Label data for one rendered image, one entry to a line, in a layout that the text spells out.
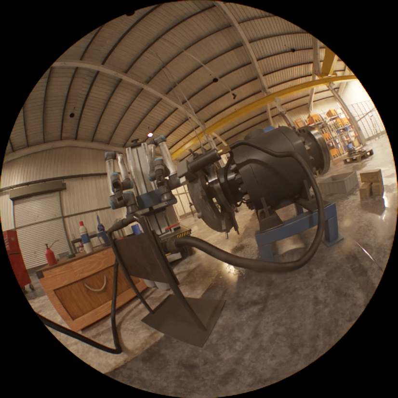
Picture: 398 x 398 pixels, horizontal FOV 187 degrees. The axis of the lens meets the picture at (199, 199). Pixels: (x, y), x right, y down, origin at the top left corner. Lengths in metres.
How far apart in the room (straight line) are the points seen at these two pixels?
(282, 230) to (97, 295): 1.22
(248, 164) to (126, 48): 7.87
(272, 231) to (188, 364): 0.75
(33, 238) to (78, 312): 8.65
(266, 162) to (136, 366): 1.24
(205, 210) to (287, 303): 0.71
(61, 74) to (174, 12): 5.93
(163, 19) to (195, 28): 1.66
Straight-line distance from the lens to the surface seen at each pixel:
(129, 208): 1.51
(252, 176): 0.79
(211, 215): 0.81
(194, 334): 0.64
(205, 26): 8.44
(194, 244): 0.34
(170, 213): 1.80
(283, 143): 0.88
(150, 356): 0.69
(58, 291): 0.99
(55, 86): 9.20
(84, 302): 1.00
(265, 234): 0.74
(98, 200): 9.35
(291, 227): 0.75
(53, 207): 9.30
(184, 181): 0.74
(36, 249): 9.46
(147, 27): 7.96
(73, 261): 0.93
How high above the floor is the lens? 0.52
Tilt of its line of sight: 3 degrees up
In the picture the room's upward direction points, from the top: 21 degrees counter-clockwise
